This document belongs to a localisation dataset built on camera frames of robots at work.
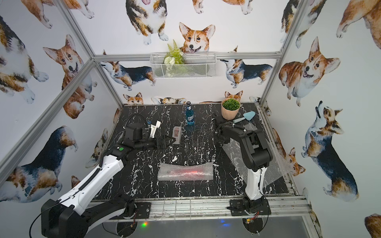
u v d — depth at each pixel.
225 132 0.71
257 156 0.52
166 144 0.67
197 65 0.92
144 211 0.73
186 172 0.80
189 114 0.99
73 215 0.38
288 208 0.75
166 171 0.83
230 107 1.04
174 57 0.82
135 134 0.59
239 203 0.75
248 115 1.15
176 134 1.01
